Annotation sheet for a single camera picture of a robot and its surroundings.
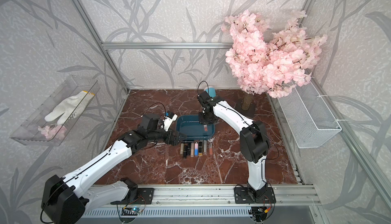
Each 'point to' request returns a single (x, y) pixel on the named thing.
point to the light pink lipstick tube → (206, 129)
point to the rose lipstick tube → (211, 149)
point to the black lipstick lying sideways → (189, 141)
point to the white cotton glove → (71, 107)
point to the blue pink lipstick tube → (196, 149)
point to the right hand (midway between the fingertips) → (203, 121)
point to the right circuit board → (259, 213)
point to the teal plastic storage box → (190, 126)
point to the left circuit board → (131, 211)
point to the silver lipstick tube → (204, 146)
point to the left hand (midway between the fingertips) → (180, 134)
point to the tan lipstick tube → (192, 149)
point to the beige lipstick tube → (182, 148)
